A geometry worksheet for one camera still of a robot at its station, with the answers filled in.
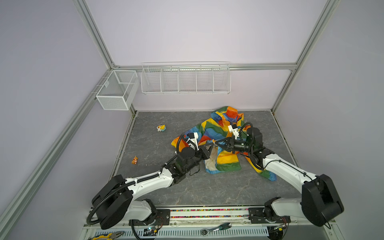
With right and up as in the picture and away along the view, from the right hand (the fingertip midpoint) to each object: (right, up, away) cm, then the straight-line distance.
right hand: (216, 143), depth 76 cm
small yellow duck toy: (-36, +7, +29) cm, 47 cm away
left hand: (0, -2, -2) cm, 3 cm away
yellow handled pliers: (-51, -42, -8) cm, 66 cm away
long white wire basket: (-5, +45, +32) cm, 55 cm away
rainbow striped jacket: (+10, +11, +30) cm, 33 cm away
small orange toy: (-49, -13, +15) cm, 53 cm away
